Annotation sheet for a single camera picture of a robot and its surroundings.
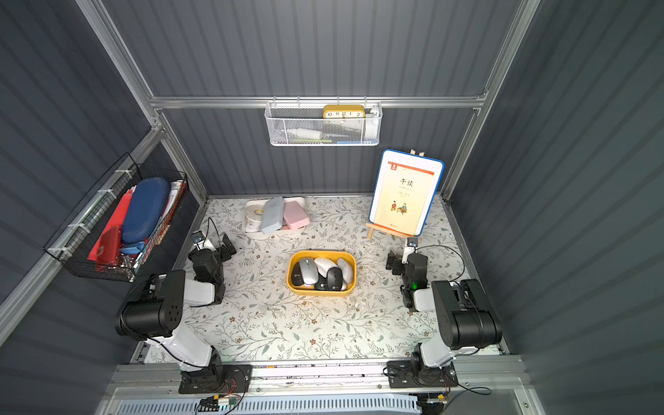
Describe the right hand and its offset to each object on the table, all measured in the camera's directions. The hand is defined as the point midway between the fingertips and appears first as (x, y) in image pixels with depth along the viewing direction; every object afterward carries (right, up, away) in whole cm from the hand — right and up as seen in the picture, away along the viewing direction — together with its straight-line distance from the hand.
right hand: (411, 251), depth 94 cm
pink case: (-45, +13, +12) cm, 49 cm away
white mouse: (-24, -6, -4) cm, 25 cm away
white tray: (-44, +21, +22) cm, 53 cm away
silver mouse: (-37, -6, -4) cm, 38 cm away
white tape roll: (-63, +14, +16) cm, 67 cm away
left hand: (-71, +5, -2) cm, 71 cm away
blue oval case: (-82, +14, -21) cm, 86 cm away
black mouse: (-42, -8, -4) cm, 42 cm away
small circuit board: (-57, -38, -24) cm, 73 cm away
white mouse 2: (-32, -5, -2) cm, 33 cm away
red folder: (-85, +4, -29) cm, 90 cm away
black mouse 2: (-28, -9, -6) cm, 30 cm away
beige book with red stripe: (-4, +20, -2) cm, 20 cm away
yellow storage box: (-33, -12, -5) cm, 36 cm away
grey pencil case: (-54, +13, +13) cm, 58 cm away
